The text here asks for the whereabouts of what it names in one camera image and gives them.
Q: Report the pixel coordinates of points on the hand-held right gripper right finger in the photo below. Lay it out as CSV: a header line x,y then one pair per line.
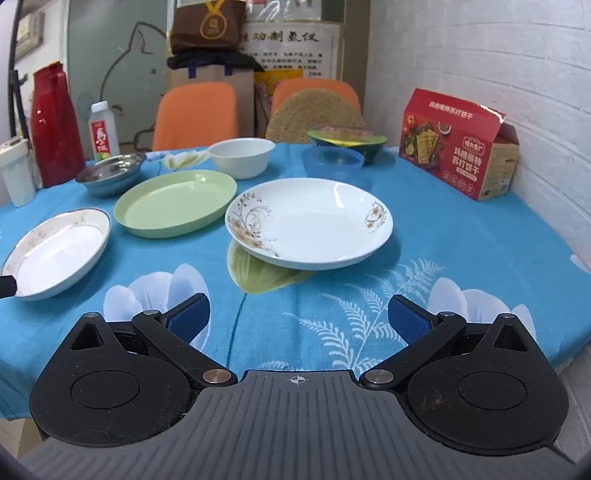
x,y
408,319

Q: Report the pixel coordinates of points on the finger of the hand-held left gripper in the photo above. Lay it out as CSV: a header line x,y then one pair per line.
x,y
6,286

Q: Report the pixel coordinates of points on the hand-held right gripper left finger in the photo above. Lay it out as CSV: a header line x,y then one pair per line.
x,y
189,318

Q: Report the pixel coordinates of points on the silver-rimmed white plate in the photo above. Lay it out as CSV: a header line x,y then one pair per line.
x,y
60,249

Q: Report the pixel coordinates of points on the stainless steel bowl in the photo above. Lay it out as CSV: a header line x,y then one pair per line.
x,y
111,177

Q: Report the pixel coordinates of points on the plain white bowl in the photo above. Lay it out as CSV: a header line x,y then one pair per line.
x,y
240,159

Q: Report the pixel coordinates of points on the blue floral tablecloth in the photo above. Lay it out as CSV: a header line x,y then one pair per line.
x,y
438,240

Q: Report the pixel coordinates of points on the pale lidded cup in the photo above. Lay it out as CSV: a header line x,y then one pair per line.
x,y
17,175

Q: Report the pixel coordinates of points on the light green plate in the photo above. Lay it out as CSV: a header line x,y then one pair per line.
x,y
175,203

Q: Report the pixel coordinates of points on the white floral plate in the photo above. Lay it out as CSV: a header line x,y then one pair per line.
x,y
314,221

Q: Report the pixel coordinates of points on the red thermos jug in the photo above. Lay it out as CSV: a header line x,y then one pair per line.
x,y
53,134

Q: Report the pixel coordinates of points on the red cracker box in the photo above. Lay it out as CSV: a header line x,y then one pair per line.
x,y
448,152

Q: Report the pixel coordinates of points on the blue plastic bowl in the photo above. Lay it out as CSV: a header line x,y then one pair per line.
x,y
332,164

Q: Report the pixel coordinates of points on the white bottle with red label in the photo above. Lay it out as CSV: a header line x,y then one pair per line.
x,y
104,134

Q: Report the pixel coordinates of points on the black tripod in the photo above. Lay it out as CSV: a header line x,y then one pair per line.
x,y
19,101

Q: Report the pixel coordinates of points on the green instant noodle bowl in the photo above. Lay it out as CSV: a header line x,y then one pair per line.
x,y
355,138

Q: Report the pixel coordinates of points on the orange chair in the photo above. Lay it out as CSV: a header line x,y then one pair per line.
x,y
314,85
194,115

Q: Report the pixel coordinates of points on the round woven mat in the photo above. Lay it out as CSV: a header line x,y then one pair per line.
x,y
314,115

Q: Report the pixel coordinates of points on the yellow snack packet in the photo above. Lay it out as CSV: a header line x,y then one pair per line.
x,y
268,83

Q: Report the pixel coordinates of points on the black cloth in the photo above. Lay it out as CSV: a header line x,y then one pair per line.
x,y
217,60

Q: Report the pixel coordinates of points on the wall air conditioner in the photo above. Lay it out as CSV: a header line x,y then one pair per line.
x,y
30,34

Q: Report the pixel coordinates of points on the wall poster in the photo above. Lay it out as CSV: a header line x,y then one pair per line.
x,y
300,46

